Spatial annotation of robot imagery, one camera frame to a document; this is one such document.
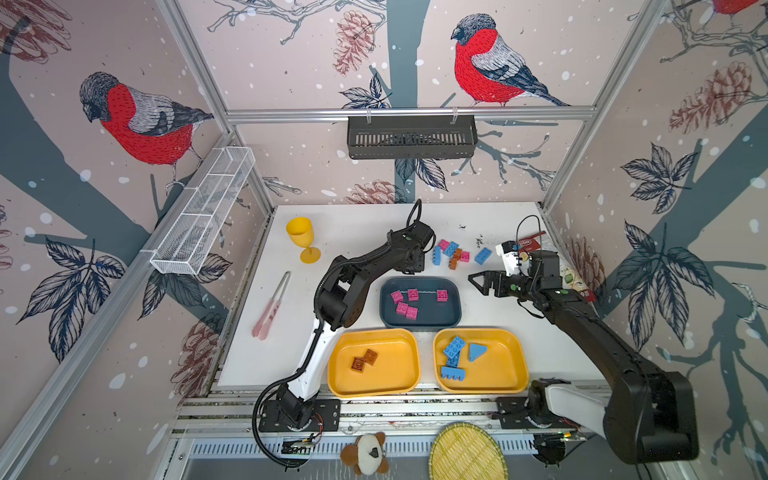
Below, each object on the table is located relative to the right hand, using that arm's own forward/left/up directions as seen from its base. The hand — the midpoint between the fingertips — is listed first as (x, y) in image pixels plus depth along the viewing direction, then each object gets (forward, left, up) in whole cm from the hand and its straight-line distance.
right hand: (480, 279), depth 84 cm
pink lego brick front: (-4, +23, -11) cm, 25 cm away
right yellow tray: (-20, -6, -15) cm, 25 cm away
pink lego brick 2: (0, +19, -11) cm, 22 cm away
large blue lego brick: (-18, +8, -9) cm, 22 cm away
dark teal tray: (-5, +13, -13) cm, 19 cm away
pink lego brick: (0, +24, -11) cm, 27 cm away
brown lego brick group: (+16, +4, -12) cm, 20 cm away
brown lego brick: (-21, +34, -11) cm, 42 cm away
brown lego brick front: (-19, +31, -11) cm, 38 cm away
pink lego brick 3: (+1, +10, -12) cm, 16 cm away
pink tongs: (-12, +65, -11) cm, 67 cm away
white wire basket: (-6, +75, +19) cm, 78 cm away
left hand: (+12, +19, -10) cm, 25 cm away
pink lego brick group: (+17, +1, -12) cm, 21 cm away
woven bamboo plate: (-39, +7, -13) cm, 42 cm away
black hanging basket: (+48, +20, +16) cm, 54 cm away
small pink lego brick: (-6, +20, -11) cm, 23 cm away
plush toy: (-41, +29, -10) cm, 51 cm away
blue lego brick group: (+20, +6, -13) cm, 25 cm away
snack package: (+22, -26, -10) cm, 36 cm away
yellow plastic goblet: (+14, +56, +3) cm, 57 cm away
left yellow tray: (-22, +24, -14) cm, 35 cm away
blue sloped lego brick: (-16, +1, -14) cm, 21 cm away
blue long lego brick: (-22, +8, -12) cm, 27 cm away
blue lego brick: (+16, +11, -12) cm, 23 cm away
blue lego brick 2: (+17, -6, -12) cm, 22 cm away
